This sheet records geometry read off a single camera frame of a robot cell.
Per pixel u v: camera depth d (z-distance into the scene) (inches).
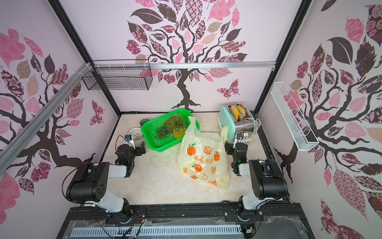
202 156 35.4
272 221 28.1
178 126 35.3
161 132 39.3
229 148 33.4
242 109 37.3
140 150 34.4
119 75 53.8
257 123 36.1
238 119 37.1
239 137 31.9
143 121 41.8
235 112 37.1
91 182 18.2
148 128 41.0
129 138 31.9
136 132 41.4
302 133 29.3
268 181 17.8
